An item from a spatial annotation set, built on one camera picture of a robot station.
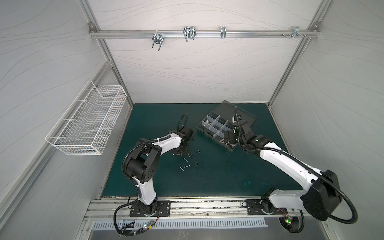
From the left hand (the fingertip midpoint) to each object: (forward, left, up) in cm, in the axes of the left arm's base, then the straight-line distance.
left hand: (185, 150), depth 94 cm
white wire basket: (-6, +43, +31) cm, 54 cm away
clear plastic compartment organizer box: (+25, -24, +2) cm, 35 cm away
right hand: (+5, -29, +18) cm, 35 cm away
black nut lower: (-9, -8, 0) cm, 12 cm away
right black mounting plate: (-31, -38, +1) cm, 49 cm away
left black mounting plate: (-33, +8, 0) cm, 34 cm away
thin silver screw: (-12, +1, 0) cm, 12 cm away
